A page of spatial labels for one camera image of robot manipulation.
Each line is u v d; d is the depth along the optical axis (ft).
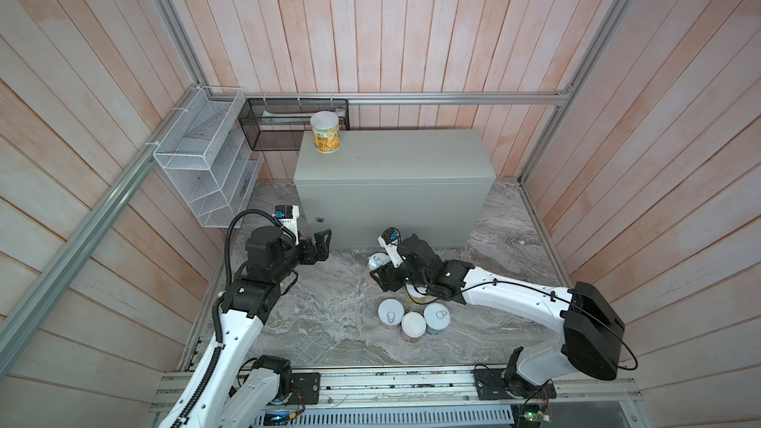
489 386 2.40
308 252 2.11
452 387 2.47
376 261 2.63
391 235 2.32
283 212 2.05
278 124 3.39
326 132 2.45
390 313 2.63
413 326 2.52
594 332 1.38
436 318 2.62
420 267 2.02
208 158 2.26
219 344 1.46
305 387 2.41
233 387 1.49
